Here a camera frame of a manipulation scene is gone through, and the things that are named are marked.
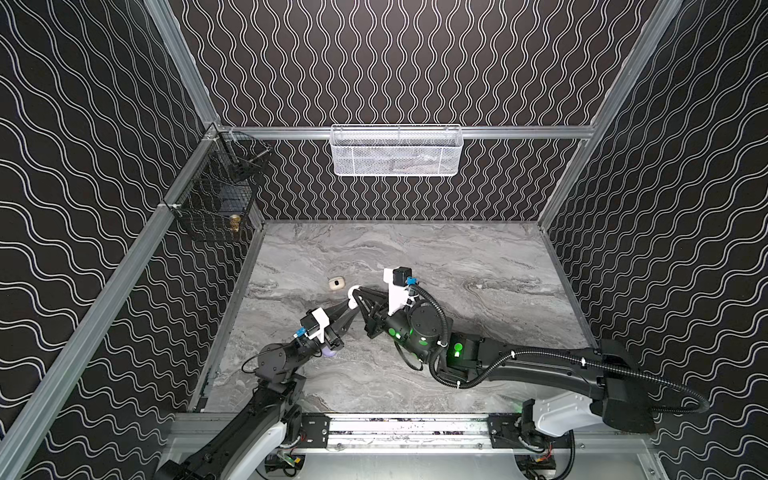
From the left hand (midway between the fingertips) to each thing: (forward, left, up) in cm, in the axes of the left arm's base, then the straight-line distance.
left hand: (360, 305), depth 64 cm
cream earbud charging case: (+24, +13, -26) cm, 38 cm away
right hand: (+1, +1, +2) cm, 2 cm away
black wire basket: (+38, +51, -3) cm, 64 cm away
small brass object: (+26, +38, 0) cm, 46 cm away
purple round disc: (+1, +12, -27) cm, 30 cm away
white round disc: (0, +2, +1) cm, 2 cm away
